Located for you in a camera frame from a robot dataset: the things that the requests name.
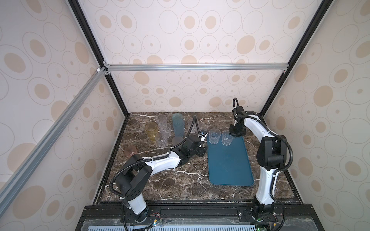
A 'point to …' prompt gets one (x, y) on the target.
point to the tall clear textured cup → (161, 121)
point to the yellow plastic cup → (151, 128)
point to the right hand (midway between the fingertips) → (239, 135)
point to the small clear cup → (226, 138)
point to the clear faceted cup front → (214, 135)
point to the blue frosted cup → (178, 124)
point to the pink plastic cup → (129, 151)
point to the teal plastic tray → (229, 165)
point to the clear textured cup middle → (165, 131)
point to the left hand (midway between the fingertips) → (207, 142)
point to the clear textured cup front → (162, 140)
